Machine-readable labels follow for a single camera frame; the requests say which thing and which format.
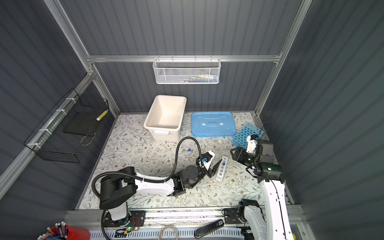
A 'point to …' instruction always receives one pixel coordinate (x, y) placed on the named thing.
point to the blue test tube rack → (240, 139)
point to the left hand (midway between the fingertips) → (217, 156)
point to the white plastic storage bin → (165, 117)
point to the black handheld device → (200, 232)
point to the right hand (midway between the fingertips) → (237, 153)
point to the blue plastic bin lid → (213, 124)
